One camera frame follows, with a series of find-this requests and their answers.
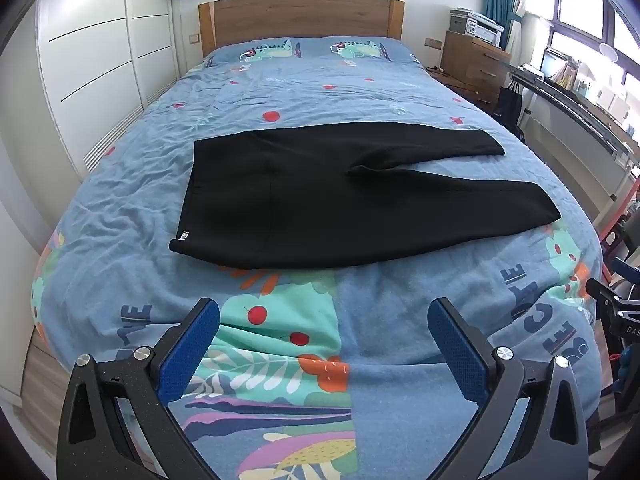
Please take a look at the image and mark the black pants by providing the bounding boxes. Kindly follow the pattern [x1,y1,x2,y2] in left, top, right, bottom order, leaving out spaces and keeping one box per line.
[169,122,560,270]

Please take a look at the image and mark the long glass desk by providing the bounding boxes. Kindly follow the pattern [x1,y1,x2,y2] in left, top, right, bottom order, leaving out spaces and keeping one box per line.
[508,62,640,181]

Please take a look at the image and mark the blue patterned bed quilt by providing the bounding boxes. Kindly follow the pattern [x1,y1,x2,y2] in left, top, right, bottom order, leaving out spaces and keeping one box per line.
[30,37,602,479]

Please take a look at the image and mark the dark tote bag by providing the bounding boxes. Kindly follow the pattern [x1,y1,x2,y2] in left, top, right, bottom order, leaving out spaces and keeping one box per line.
[494,81,522,133]

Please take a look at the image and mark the wooden dresser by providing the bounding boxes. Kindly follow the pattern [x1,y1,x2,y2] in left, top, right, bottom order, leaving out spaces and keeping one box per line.
[440,30,511,100]

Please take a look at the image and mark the grey printer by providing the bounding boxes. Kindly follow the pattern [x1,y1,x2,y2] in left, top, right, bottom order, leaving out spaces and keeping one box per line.
[449,8,503,47]

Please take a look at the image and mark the white wardrobe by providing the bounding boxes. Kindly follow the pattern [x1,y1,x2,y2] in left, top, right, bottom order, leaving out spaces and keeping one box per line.
[35,0,179,177]

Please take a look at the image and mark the wooden headboard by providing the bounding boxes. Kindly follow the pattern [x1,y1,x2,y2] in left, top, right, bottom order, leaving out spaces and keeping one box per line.
[198,0,405,55]

